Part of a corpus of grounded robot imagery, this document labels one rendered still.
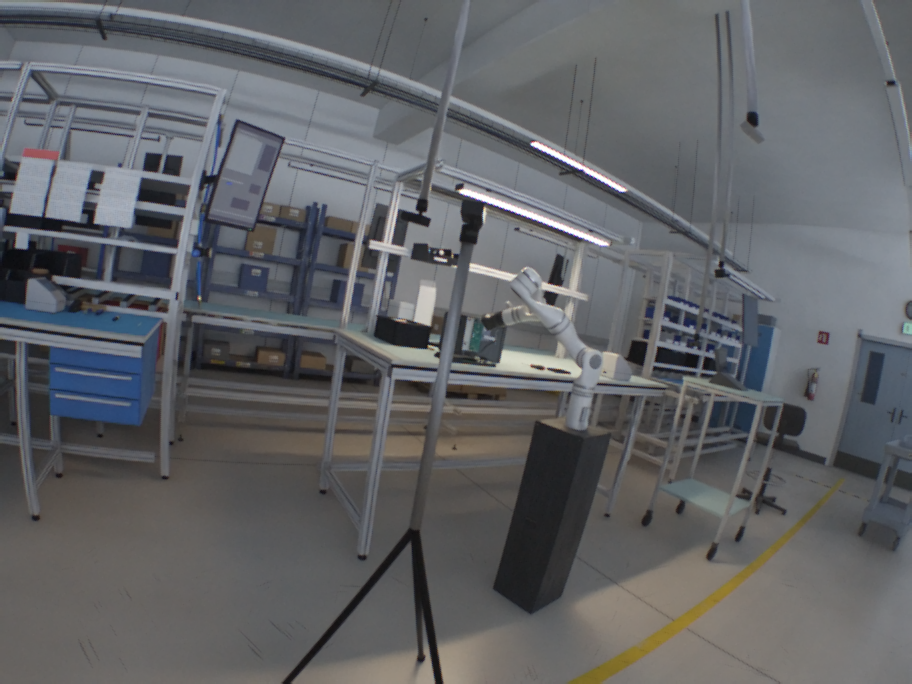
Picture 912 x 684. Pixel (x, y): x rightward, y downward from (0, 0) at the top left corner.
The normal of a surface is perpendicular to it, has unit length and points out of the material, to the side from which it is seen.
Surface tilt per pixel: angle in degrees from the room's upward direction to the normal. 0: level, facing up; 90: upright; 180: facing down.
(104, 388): 90
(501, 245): 90
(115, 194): 88
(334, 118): 90
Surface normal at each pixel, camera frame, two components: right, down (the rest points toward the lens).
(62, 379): 0.51, 0.17
